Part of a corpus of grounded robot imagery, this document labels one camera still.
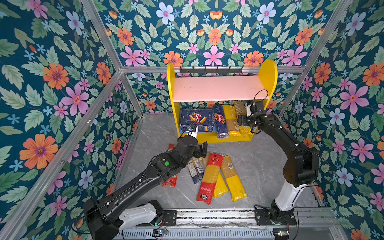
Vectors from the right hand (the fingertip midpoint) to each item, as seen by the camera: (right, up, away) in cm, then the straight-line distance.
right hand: (245, 118), depth 91 cm
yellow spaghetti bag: (-9, +4, +7) cm, 12 cm away
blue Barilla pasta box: (-26, 0, -1) cm, 26 cm away
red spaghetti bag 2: (-25, -40, -13) cm, 49 cm away
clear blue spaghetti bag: (-31, -31, -3) cm, 44 cm away
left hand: (-27, -11, -22) cm, 37 cm away
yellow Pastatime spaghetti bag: (-3, +7, +9) cm, 12 cm away
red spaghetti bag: (-45, -37, -9) cm, 59 cm away
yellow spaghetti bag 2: (-17, -40, -9) cm, 44 cm away
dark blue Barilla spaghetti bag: (-16, -1, 0) cm, 16 cm away
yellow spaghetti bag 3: (-8, -40, -11) cm, 42 cm away
